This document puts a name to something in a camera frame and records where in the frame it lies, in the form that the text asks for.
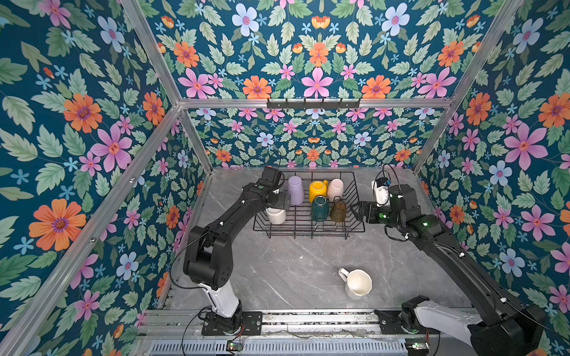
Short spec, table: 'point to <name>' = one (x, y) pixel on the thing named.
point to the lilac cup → (295, 189)
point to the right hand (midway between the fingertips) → (360, 205)
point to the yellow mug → (318, 188)
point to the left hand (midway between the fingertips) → (280, 195)
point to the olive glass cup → (338, 212)
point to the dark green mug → (320, 208)
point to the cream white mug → (358, 282)
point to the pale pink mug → (335, 190)
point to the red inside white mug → (276, 216)
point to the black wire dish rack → (299, 224)
